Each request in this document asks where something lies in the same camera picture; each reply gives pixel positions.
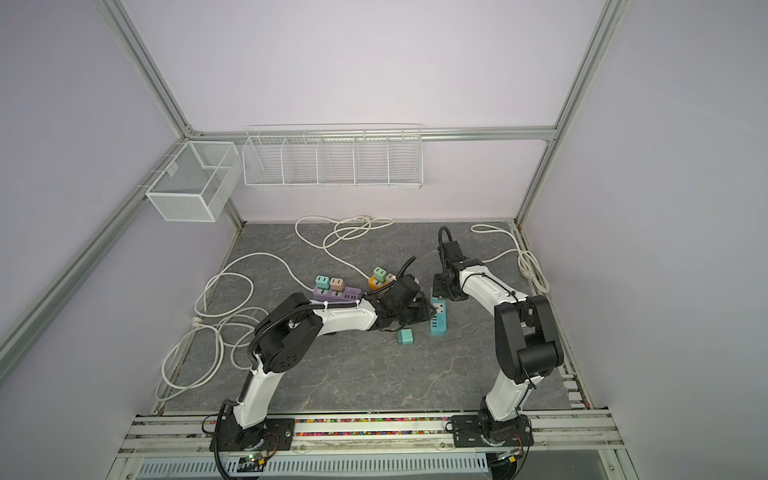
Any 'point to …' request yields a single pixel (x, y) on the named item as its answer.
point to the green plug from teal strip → (405, 336)
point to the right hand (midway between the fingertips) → (446, 291)
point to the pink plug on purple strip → (337, 284)
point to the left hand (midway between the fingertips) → (436, 317)
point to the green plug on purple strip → (323, 282)
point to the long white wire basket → (334, 155)
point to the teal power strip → (438, 326)
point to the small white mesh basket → (198, 183)
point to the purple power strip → (347, 294)
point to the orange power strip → (374, 285)
